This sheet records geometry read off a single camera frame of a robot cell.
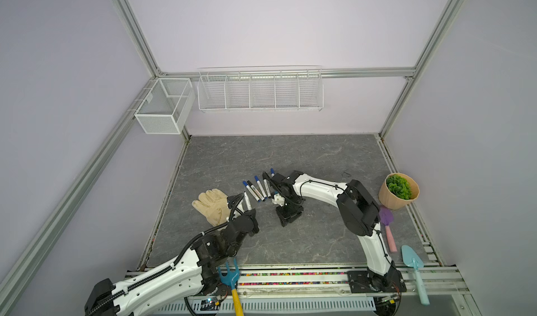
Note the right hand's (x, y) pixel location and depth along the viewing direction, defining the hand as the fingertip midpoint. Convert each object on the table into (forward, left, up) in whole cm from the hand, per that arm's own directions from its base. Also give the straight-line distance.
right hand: (287, 223), depth 88 cm
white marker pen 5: (+16, +17, +1) cm, 23 cm away
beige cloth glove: (+8, +33, +2) cm, 34 cm away
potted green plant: (+9, -45, +11) cm, 48 cm away
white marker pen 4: (+13, +13, +1) cm, 19 cm away
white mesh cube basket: (+52, +60, +23) cm, 83 cm away
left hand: (-1, +12, +13) cm, 18 cm away
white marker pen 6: (+1, +15, +18) cm, 23 cm away
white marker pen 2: (+8, +8, +19) cm, 22 cm away
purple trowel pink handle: (+3, -43, +1) cm, 43 cm away
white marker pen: (+27, +7, 0) cm, 28 cm away
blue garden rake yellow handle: (-21, +21, +2) cm, 29 cm away
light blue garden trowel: (-14, -46, +2) cm, 49 cm away
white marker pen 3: (+17, +12, +1) cm, 21 cm away
